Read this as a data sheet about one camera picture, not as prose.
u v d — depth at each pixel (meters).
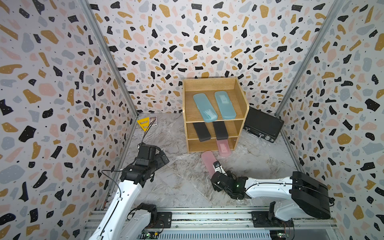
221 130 0.89
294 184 0.47
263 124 1.10
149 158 0.58
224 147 0.98
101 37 0.79
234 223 0.74
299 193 0.43
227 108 0.80
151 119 1.16
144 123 1.16
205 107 0.80
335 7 0.72
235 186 0.64
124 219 0.44
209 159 0.93
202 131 0.88
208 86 0.89
